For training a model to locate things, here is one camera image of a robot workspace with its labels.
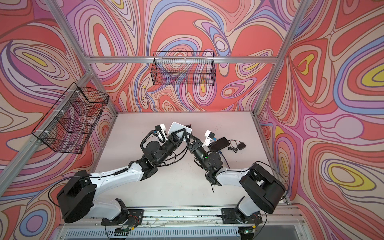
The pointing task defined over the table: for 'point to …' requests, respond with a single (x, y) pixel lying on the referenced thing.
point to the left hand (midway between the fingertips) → (187, 130)
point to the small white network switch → (175, 126)
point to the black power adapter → (240, 146)
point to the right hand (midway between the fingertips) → (183, 136)
